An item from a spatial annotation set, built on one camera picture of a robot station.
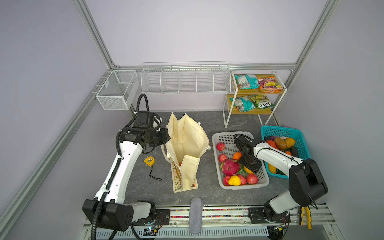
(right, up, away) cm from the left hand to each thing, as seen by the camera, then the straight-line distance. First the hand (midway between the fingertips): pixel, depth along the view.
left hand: (170, 139), depth 74 cm
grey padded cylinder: (+13, -37, -2) cm, 39 cm away
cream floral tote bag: (+7, -4, +20) cm, 22 cm away
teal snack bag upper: (+42, +32, +12) cm, 55 cm away
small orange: (+37, -11, +15) cm, 42 cm away
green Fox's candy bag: (+57, +23, +27) cm, 67 cm away
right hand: (+43, -17, +13) cm, 48 cm away
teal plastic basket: (+62, +2, +26) cm, 67 cm away
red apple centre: (+38, -23, +6) cm, 45 cm away
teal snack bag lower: (+44, +21, +25) cm, 55 cm away
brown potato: (+66, -5, +20) cm, 69 cm away
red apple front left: (+29, -23, +6) cm, 37 cm away
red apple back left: (+28, -7, +21) cm, 36 cm away
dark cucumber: (+73, -10, +18) cm, 76 cm away
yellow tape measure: (-16, -15, +18) cm, 28 cm away
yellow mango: (+73, -4, +20) cm, 76 cm away
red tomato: (+61, -5, +20) cm, 64 cm away
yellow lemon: (+33, -22, +3) cm, 39 cm away
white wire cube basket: (-39, +30, +23) cm, 55 cm away
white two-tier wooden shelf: (+56, +30, +33) cm, 71 cm away
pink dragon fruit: (+31, -16, +7) cm, 36 cm away
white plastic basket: (+31, -5, +25) cm, 40 cm away
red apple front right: (+43, -22, +7) cm, 49 cm away
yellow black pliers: (+69, -38, 0) cm, 79 cm away
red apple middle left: (+29, -13, +15) cm, 35 cm away
